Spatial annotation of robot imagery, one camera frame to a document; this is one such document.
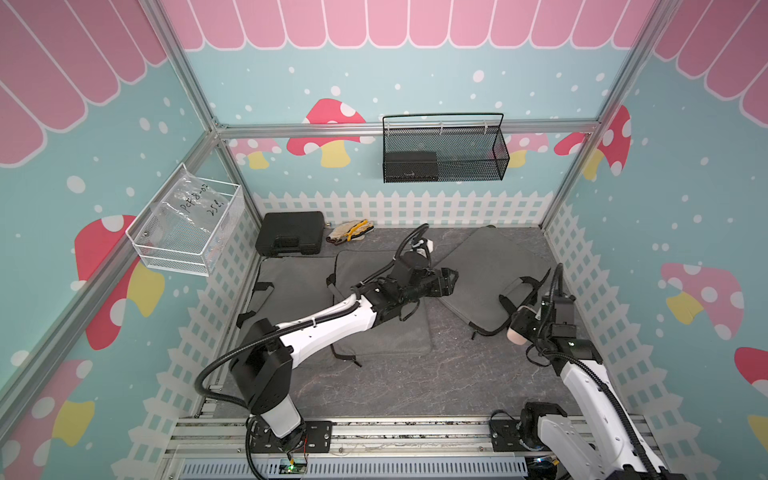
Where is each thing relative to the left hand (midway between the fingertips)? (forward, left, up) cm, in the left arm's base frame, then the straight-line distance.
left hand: (448, 280), depth 78 cm
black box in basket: (+32, +10, +13) cm, 36 cm away
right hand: (-5, -21, -11) cm, 24 cm away
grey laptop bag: (+10, +50, -20) cm, 54 cm away
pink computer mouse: (-12, -16, -7) cm, 22 cm away
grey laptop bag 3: (+16, -21, -20) cm, 33 cm away
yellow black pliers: (+39, +29, -22) cm, 54 cm away
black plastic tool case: (+33, +54, -18) cm, 66 cm away
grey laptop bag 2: (-7, +10, -18) cm, 22 cm away
